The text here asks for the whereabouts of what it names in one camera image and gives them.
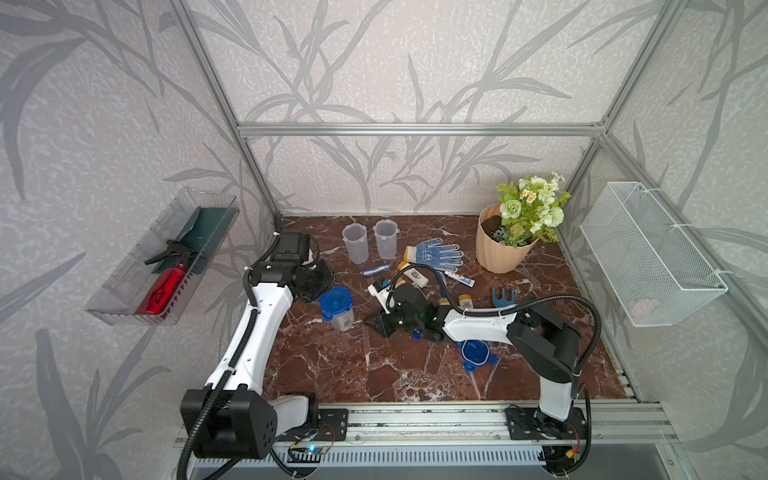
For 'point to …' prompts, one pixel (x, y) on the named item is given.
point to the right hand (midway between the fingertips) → (365, 317)
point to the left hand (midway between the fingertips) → (337, 279)
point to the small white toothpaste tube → (464, 280)
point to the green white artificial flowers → (531, 205)
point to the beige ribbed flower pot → (493, 255)
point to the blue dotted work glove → (446, 257)
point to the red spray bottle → (162, 288)
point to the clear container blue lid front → (337, 308)
